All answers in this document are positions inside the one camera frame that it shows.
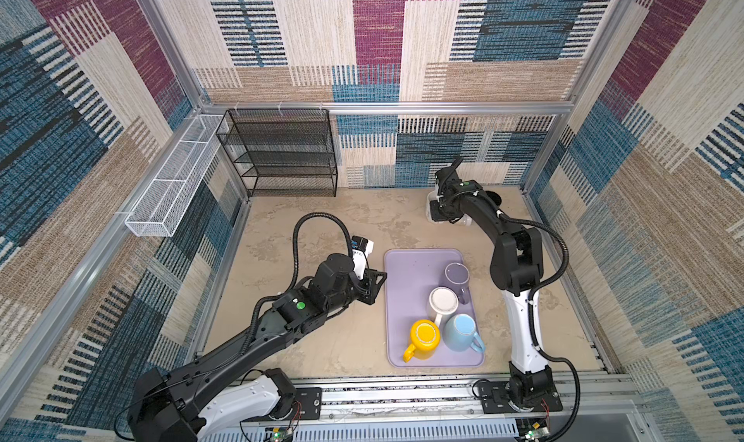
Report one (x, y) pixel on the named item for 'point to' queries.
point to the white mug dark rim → (443, 301)
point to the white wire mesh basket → (164, 205)
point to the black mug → (495, 197)
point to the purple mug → (456, 275)
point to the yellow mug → (425, 336)
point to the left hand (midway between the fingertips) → (385, 271)
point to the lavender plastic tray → (410, 274)
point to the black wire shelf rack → (282, 152)
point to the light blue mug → (459, 332)
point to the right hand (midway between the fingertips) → (441, 216)
